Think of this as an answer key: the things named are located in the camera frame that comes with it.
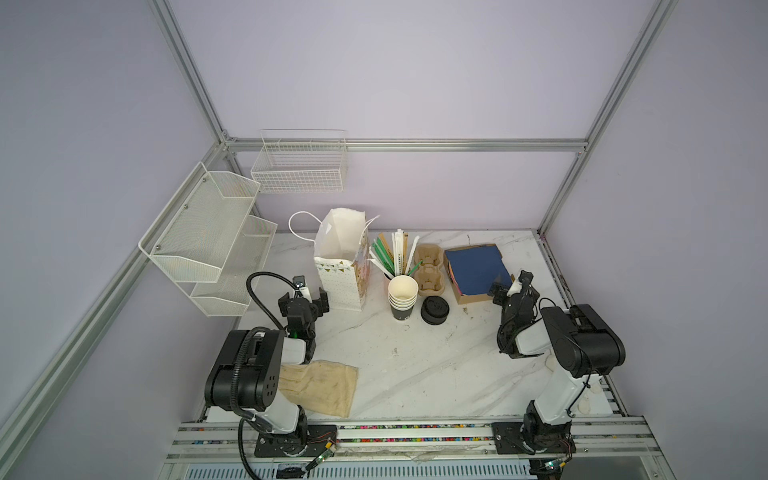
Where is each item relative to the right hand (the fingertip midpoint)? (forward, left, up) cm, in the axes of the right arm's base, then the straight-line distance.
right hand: (507, 278), depth 94 cm
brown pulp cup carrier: (+5, +24, -5) cm, 25 cm away
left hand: (-3, +65, -2) cm, 65 cm away
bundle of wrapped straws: (+7, +36, +4) cm, 37 cm away
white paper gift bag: (-4, +50, +18) cm, 53 cm away
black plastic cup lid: (-8, +24, -5) cm, 26 cm away
